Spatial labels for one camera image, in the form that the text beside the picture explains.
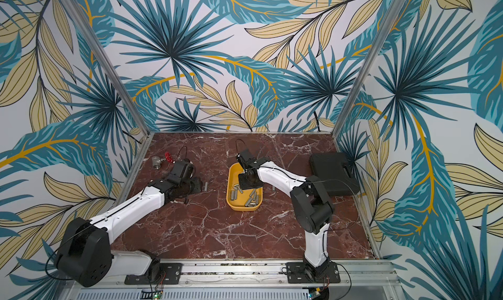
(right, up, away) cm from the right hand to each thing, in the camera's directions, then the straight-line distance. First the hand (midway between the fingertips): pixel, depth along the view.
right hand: (246, 184), depth 92 cm
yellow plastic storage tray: (-4, -7, 0) cm, 8 cm away
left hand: (-21, 0, -6) cm, 22 cm away
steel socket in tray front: (+3, -8, 0) cm, 9 cm away
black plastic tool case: (+42, +6, +6) cm, 43 cm away
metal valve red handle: (-48, +10, +11) cm, 50 cm away
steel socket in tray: (-6, -5, 0) cm, 7 cm away
